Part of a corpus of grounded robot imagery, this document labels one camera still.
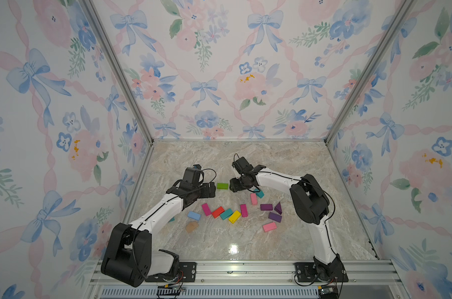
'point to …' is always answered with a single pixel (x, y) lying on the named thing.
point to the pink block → (269, 227)
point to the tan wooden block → (191, 226)
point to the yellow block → (235, 217)
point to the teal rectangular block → (226, 213)
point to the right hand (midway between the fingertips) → (235, 185)
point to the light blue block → (196, 216)
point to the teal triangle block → (172, 219)
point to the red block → (217, 212)
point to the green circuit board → (328, 291)
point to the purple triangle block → (278, 208)
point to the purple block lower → (274, 217)
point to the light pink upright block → (254, 199)
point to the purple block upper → (266, 207)
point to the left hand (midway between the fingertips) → (208, 186)
